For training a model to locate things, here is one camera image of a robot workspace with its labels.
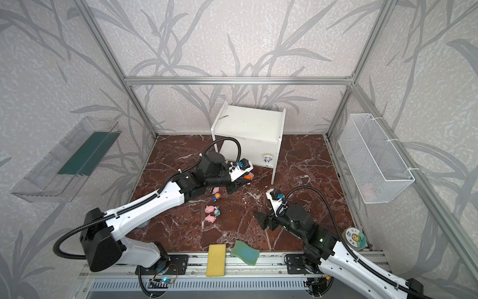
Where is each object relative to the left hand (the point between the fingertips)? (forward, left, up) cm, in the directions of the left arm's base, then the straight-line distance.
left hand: (250, 171), depth 73 cm
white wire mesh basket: (-6, -43, +11) cm, 45 cm away
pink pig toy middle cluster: (-7, +19, -23) cm, 30 cm away
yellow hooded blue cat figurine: (-1, +16, -24) cm, 29 cm away
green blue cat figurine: (-8, +15, -23) cm, 29 cm away
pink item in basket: (-6, -47, -5) cm, 47 cm away
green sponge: (-25, +1, -24) cm, 35 cm away
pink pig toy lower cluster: (-11, +18, -23) cm, 31 cm away
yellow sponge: (-28, +13, -23) cm, 39 cm away
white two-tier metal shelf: (+15, -3, +7) cm, 17 cm away
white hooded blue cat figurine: (+11, -8, -6) cm, 15 cm away
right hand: (-9, -5, -7) cm, 12 cm away
